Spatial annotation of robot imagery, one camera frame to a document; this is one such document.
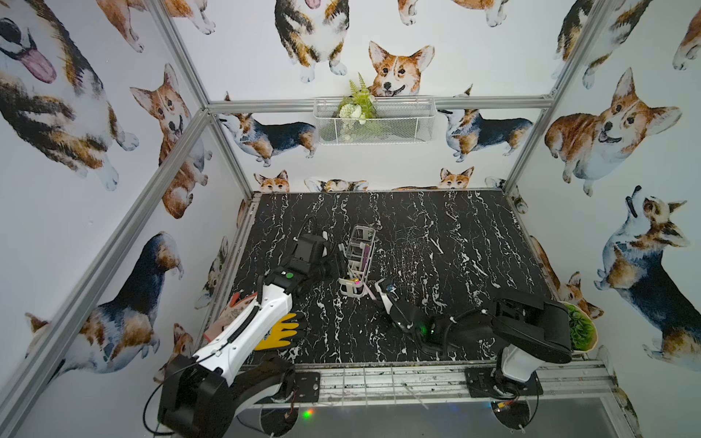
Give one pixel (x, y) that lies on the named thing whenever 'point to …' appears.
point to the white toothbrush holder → (360, 252)
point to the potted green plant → (583, 329)
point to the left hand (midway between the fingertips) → (343, 257)
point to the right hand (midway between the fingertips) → (372, 302)
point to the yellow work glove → (275, 338)
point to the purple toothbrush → (367, 249)
